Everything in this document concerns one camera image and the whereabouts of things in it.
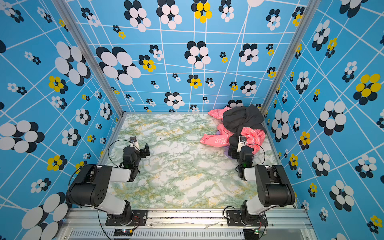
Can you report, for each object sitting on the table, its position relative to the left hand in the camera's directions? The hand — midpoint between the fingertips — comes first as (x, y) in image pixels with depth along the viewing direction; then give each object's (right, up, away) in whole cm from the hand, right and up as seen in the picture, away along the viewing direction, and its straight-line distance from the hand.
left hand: (140, 143), depth 93 cm
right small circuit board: (+62, -40, -23) cm, 77 cm away
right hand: (+63, -1, +1) cm, 64 cm away
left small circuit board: (0, -41, -21) cm, 46 cm away
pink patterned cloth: (+52, +3, +1) cm, 52 cm away
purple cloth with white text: (+55, -6, +5) cm, 56 cm away
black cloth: (+64, +16, +9) cm, 67 cm away
